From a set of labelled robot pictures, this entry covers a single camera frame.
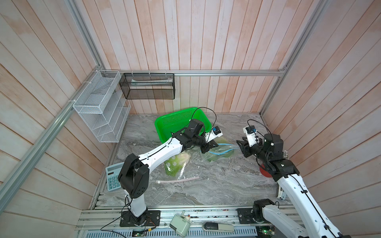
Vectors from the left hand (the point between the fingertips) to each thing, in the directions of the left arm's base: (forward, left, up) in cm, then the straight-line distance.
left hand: (216, 147), depth 79 cm
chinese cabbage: (-3, -2, -1) cm, 3 cm away
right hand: (+2, -13, +5) cm, 14 cm away
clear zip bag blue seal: (-1, -10, +3) cm, 10 cm away
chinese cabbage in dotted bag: (-5, +23, -13) cm, 27 cm away
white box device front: (-34, +18, -13) cm, 41 cm away
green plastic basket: (+30, +31, -17) cm, 46 cm away
